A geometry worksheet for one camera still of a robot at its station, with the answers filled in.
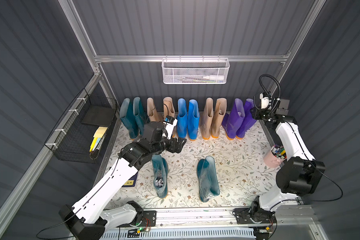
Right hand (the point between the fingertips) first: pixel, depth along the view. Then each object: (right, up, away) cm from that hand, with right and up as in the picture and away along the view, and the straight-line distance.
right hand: (258, 108), depth 84 cm
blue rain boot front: (-44, -6, -2) cm, 44 cm away
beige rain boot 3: (-30, -6, +1) cm, 30 cm away
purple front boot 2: (-5, -7, +2) cm, 9 cm away
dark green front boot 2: (-32, -33, -18) cm, 50 cm away
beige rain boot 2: (-52, -1, +5) cm, 52 cm away
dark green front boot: (-54, -31, -14) cm, 64 cm away
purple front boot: (-12, -8, +10) cm, 18 cm away
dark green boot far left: (-74, -2, +2) cm, 74 cm away
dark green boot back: (-69, -3, 0) cm, 69 cm away
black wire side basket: (-96, -17, -14) cm, 99 cm away
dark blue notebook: (-73, -42, 0) cm, 84 cm away
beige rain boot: (-61, -3, 0) cm, 61 cm away
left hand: (-44, -16, -17) cm, 50 cm away
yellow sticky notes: (-85, -16, -12) cm, 88 cm away
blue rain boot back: (-37, -5, -2) cm, 38 cm away
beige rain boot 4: (-19, +1, +11) cm, 22 cm away
